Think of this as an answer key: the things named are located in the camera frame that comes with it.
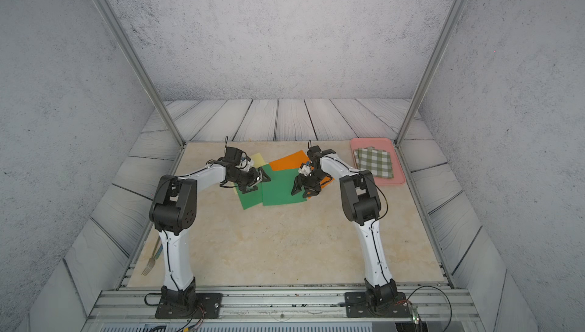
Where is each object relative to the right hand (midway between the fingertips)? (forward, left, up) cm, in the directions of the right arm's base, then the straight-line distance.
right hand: (298, 194), depth 98 cm
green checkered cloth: (+20, -38, -2) cm, 43 cm away
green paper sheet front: (+4, +9, -2) cm, 10 cm away
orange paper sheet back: (+21, +3, -3) cm, 21 cm away
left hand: (+4, +13, +2) cm, 14 cm away
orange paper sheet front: (-3, -10, +13) cm, 17 cm away
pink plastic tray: (+34, -44, -5) cm, 56 cm away
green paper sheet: (-1, +20, -1) cm, 20 cm away
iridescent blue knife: (-24, +51, -1) cm, 56 cm away
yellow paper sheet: (+21, +20, -2) cm, 29 cm away
